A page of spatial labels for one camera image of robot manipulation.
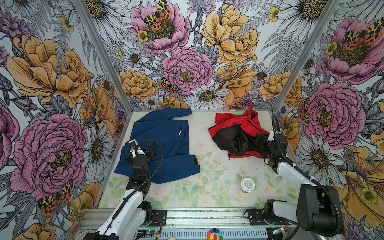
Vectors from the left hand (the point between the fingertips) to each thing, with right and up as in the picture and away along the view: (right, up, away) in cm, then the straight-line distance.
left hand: (141, 148), depth 82 cm
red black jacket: (+54, +6, +14) cm, 56 cm away
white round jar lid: (+56, -18, -2) cm, 59 cm away
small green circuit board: (+8, -37, -11) cm, 39 cm away
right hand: (+69, +5, +7) cm, 69 cm away
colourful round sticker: (+37, -37, -13) cm, 54 cm away
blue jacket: (+12, +6, +17) cm, 21 cm away
